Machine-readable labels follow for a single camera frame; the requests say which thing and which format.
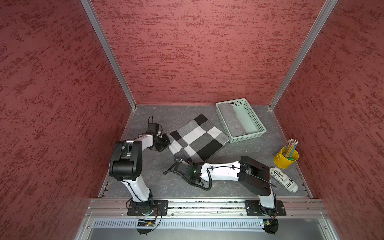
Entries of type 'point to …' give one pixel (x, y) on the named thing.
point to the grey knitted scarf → (231, 119)
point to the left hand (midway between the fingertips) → (171, 145)
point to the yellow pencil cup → (286, 157)
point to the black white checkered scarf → (197, 141)
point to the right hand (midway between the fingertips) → (189, 172)
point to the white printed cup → (283, 179)
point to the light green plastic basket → (247, 117)
